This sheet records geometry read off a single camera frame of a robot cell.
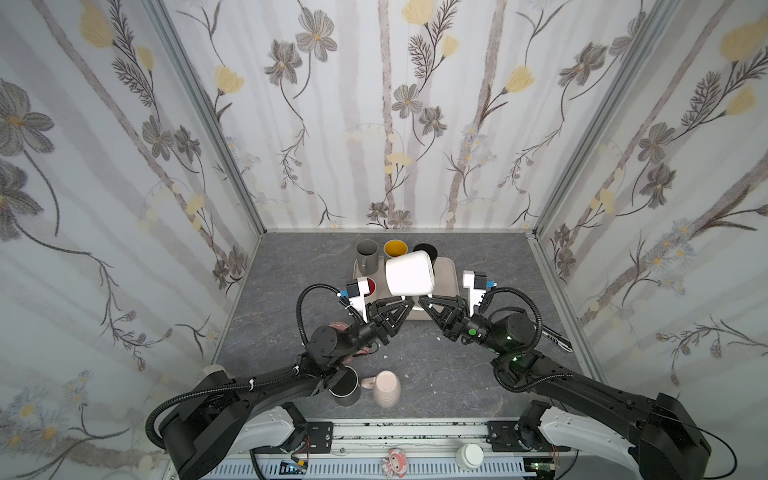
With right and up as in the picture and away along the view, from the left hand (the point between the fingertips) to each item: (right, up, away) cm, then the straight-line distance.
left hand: (406, 299), depth 62 cm
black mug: (-14, -24, +11) cm, 30 cm away
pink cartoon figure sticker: (-2, -39, +6) cm, 39 cm away
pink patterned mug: (-10, -12, +2) cm, 15 cm away
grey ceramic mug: (-11, +9, +37) cm, 39 cm away
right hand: (+3, 0, -3) cm, 4 cm away
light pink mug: (-4, -24, +11) cm, 27 cm away
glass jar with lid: (-47, -18, +8) cm, 51 cm away
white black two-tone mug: (+11, +12, +40) cm, 43 cm away
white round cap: (+14, -34, +1) cm, 37 cm away
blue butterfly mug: (-2, +12, +40) cm, 42 cm away
